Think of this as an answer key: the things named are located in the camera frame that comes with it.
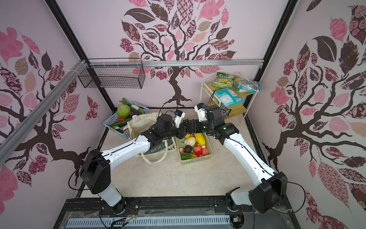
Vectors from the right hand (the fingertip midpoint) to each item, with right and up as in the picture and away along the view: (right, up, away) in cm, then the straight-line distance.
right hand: (190, 122), depth 75 cm
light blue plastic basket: (-58, +3, +32) cm, 66 cm away
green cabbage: (-49, +8, +28) cm, 58 cm away
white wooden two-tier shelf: (+35, +8, +22) cm, 42 cm away
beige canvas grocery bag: (-31, 0, +13) cm, 34 cm away
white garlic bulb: (0, -13, +18) cm, 22 cm away
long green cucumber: (-51, -1, +26) cm, 57 cm away
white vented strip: (-13, -50, -5) cm, 52 cm away
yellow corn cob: (+7, -11, +17) cm, 22 cm away
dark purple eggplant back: (-43, +10, +36) cm, 56 cm away
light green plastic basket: (-7, -13, +22) cm, 27 cm away
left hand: (0, -4, +5) cm, 7 cm away
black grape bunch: (-1, -2, -2) cm, 3 cm away
